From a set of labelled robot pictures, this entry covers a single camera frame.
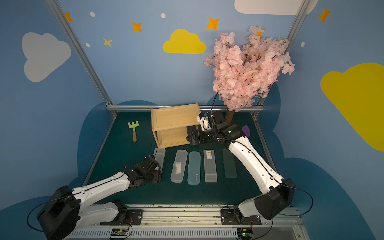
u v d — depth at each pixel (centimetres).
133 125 112
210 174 89
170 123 88
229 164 93
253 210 54
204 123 64
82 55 86
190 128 108
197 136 64
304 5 69
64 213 40
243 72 73
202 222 74
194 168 91
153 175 78
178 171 91
